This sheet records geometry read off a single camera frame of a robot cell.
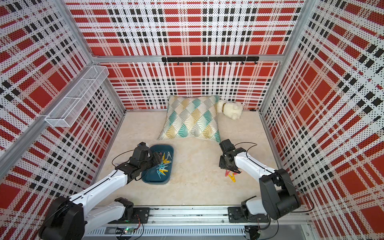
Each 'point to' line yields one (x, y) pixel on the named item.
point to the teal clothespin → (163, 167)
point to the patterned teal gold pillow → (191, 117)
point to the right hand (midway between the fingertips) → (227, 164)
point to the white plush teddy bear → (233, 110)
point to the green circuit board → (128, 230)
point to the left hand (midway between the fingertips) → (161, 157)
